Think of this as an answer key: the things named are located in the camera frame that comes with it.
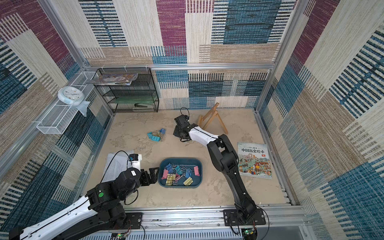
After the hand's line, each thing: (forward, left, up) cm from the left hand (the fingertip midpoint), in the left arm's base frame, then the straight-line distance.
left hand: (153, 169), depth 75 cm
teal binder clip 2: (+30, +9, -11) cm, 33 cm away
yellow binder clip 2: (+31, +5, -12) cm, 34 cm away
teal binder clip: (+26, +5, -11) cm, 28 cm away
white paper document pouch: (+11, +28, -15) cm, 34 cm away
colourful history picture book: (+11, -57, -15) cm, 60 cm away
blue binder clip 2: (+3, -17, -12) cm, 21 cm away
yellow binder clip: (0, -6, -13) cm, 15 cm away
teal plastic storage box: (+3, -12, -13) cm, 18 cm away
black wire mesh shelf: (+59, +20, -2) cm, 62 cm away
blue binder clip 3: (+32, +1, -11) cm, 34 cm away
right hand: (+31, -8, -10) cm, 34 cm away
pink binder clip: (+2, -4, -12) cm, 13 cm away
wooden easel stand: (+41, -28, -10) cm, 51 cm away
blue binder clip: (+6, -6, -14) cm, 16 cm away
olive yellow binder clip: (-2, -17, -13) cm, 21 cm away
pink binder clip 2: (+4, -21, -13) cm, 25 cm away
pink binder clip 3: (+1, -11, -12) cm, 16 cm away
